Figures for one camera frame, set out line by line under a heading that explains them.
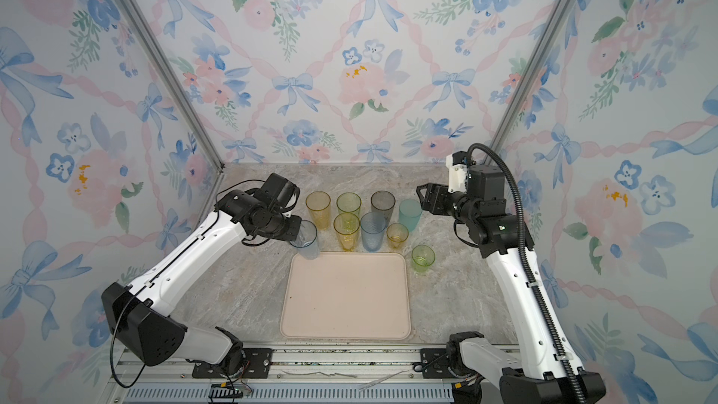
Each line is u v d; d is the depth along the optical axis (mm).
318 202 945
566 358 366
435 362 719
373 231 977
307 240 728
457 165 599
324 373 732
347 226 932
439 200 605
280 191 600
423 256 930
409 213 925
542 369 367
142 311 396
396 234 987
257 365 738
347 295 848
